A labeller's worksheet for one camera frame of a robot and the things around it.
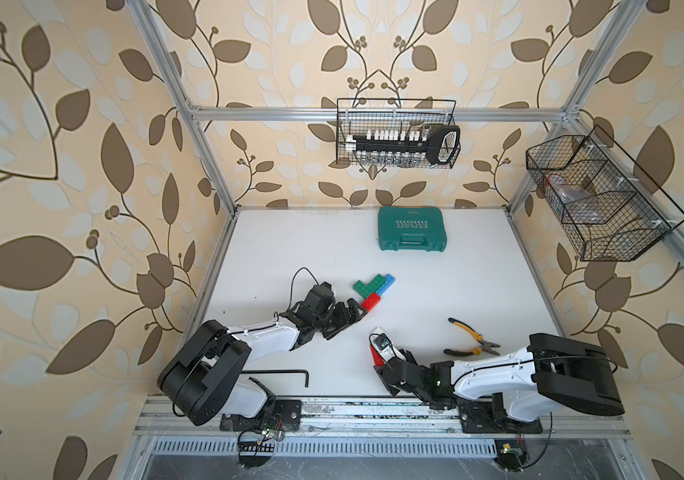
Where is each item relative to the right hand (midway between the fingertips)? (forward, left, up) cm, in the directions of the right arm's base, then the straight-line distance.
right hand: (381, 363), depth 84 cm
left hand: (+11, +6, +6) cm, 14 cm away
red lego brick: (+17, +2, +4) cm, 18 cm away
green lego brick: (+21, +3, +5) cm, 22 cm away
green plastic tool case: (+45, -15, +6) cm, 48 cm away
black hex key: (-1, +26, 0) cm, 26 cm away
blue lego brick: (+26, -5, +2) cm, 26 cm away
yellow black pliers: (+3, -31, +2) cm, 31 cm away
